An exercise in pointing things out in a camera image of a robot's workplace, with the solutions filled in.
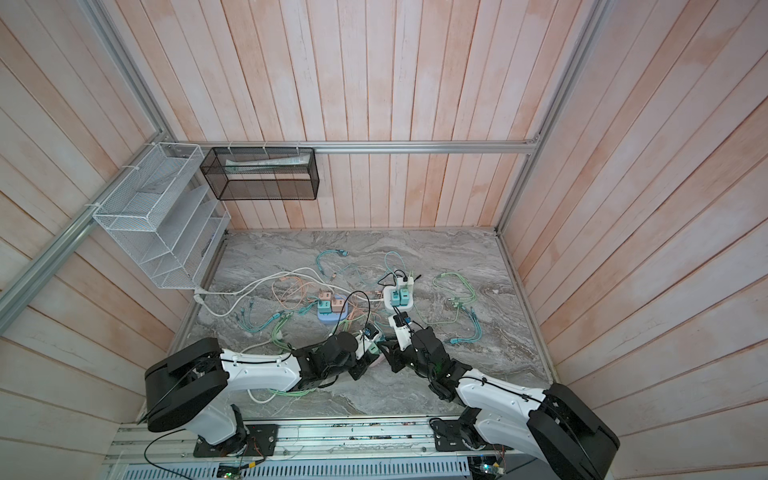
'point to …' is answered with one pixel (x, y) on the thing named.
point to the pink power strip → (378, 361)
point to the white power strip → (401, 283)
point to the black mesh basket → (262, 173)
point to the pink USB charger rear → (325, 296)
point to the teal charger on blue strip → (325, 308)
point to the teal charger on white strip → (400, 297)
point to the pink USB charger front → (337, 305)
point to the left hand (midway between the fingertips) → (370, 356)
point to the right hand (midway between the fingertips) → (382, 341)
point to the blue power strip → (333, 318)
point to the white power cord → (205, 311)
